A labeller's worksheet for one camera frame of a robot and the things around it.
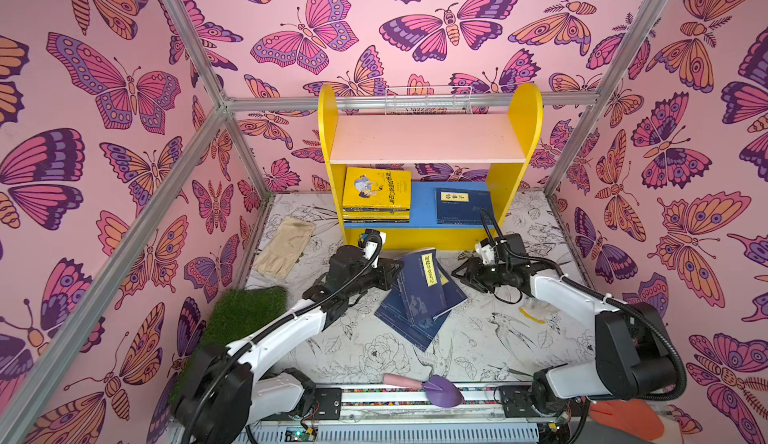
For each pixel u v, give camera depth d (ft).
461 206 3.18
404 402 2.45
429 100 3.02
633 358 1.40
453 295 2.92
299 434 2.37
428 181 3.96
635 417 2.30
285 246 3.44
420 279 2.66
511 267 2.30
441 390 2.44
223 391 1.35
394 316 2.84
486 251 2.76
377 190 3.02
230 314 2.86
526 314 2.89
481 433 2.30
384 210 3.00
